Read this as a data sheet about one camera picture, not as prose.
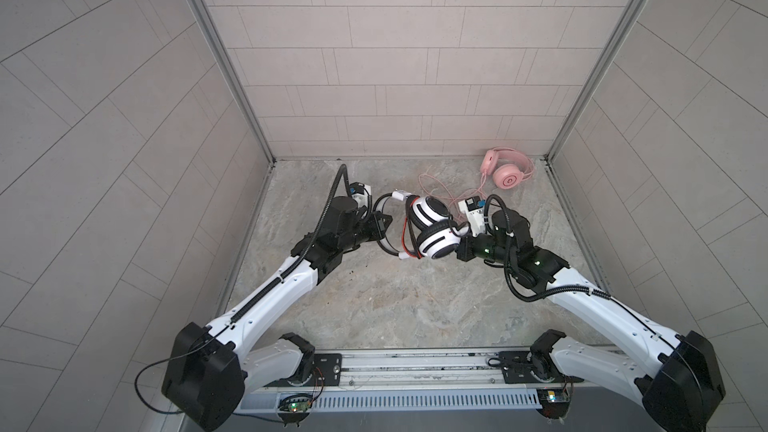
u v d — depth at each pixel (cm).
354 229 60
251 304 44
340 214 56
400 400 105
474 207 67
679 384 37
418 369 72
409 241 63
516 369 71
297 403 64
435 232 59
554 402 68
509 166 105
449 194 105
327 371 71
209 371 37
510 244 57
